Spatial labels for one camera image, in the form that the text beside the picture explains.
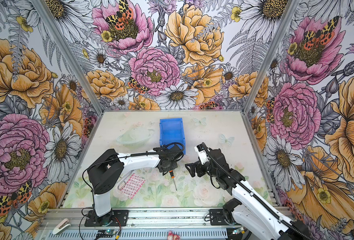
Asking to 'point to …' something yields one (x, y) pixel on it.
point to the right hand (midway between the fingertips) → (193, 166)
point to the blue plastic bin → (171, 131)
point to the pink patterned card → (133, 186)
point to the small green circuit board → (106, 233)
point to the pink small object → (172, 236)
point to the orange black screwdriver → (173, 177)
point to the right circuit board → (241, 230)
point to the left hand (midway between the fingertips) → (170, 169)
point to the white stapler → (63, 226)
